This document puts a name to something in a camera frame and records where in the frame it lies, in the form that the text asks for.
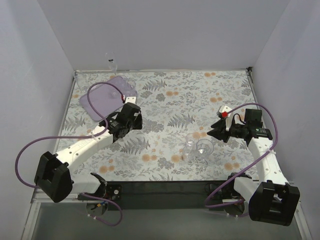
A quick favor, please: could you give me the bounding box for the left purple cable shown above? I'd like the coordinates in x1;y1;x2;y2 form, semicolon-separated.
14;81;126;227

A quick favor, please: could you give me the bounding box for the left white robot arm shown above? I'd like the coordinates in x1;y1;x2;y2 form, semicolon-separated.
34;102;143;203

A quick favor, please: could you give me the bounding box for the clear champagne flute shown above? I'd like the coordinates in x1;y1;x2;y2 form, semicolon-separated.
105;51;118;75

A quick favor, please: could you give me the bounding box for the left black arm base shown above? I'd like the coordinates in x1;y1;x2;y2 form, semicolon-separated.
77;183;123;217

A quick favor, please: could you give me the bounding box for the large clear tumbler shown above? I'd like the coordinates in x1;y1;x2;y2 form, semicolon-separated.
195;139;214;160
123;78;137;98

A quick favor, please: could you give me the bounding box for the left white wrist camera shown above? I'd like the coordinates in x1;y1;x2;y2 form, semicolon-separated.
121;95;137;104

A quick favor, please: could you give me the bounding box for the purple cable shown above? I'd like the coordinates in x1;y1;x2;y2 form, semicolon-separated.
14;81;126;227
204;102;279;218

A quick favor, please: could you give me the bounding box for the floral patterned tablecloth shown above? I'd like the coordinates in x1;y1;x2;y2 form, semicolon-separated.
72;70;255;181

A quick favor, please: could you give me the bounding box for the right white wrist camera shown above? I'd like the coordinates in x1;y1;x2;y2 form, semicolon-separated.
217;105;234;132

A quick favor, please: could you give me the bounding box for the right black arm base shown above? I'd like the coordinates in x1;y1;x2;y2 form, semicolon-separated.
204;181;249;218

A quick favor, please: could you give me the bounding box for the clear stemmed glass back left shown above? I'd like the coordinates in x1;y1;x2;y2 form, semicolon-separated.
73;70;91;93

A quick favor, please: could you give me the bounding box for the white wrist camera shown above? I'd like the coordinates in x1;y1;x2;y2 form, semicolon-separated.
121;95;137;104
217;105;234;132

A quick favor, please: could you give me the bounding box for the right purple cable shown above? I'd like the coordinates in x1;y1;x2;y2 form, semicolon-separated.
204;102;279;218

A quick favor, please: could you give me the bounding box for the purple plastic tray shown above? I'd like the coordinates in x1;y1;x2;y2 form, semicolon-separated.
79;75;126;122

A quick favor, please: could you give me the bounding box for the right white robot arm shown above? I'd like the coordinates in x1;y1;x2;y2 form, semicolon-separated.
204;105;300;226

